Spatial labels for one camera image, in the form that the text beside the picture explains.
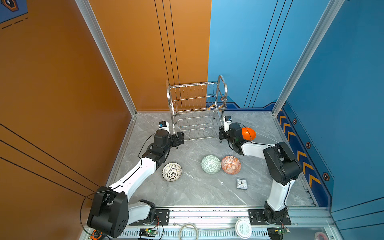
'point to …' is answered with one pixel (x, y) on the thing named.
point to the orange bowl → (248, 133)
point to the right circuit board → (283, 230)
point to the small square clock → (241, 183)
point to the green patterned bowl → (211, 164)
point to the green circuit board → (147, 232)
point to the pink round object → (320, 235)
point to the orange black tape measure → (96, 237)
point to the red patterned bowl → (231, 165)
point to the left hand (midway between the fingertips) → (177, 132)
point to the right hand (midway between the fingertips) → (219, 127)
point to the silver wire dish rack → (197, 108)
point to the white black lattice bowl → (172, 171)
